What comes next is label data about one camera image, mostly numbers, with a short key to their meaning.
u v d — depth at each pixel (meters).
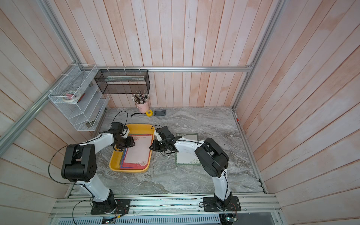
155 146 0.80
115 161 0.88
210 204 0.73
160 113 1.18
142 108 1.15
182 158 0.91
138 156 0.90
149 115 1.14
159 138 0.83
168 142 0.73
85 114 0.78
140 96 1.14
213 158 0.54
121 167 0.87
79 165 0.48
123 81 1.01
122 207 0.73
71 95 0.73
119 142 0.80
